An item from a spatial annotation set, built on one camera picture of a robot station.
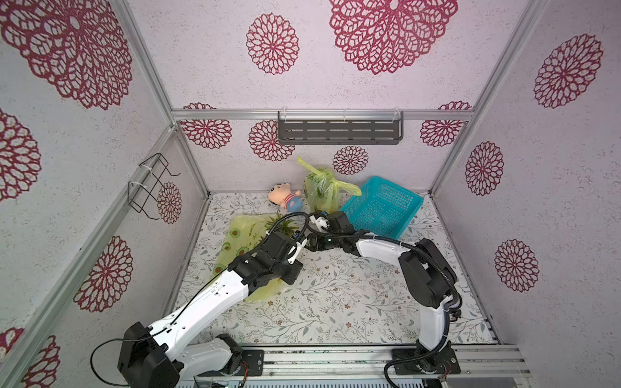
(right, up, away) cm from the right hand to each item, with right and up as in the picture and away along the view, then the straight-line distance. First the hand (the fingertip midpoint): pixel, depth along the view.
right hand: (302, 240), depth 91 cm
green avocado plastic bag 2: (-27, +2, +9) cm, 28 cm away
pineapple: (-6, +6, -6) cm, 10 cm away
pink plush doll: (-11, +19, +18) cm, 29 cm away
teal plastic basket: (+38, +13, +23) cm, 46 cm away
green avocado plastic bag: (+8, +20, +4) cm, 22 cm away
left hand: (-2, -7, -13) cm, 14 cm away
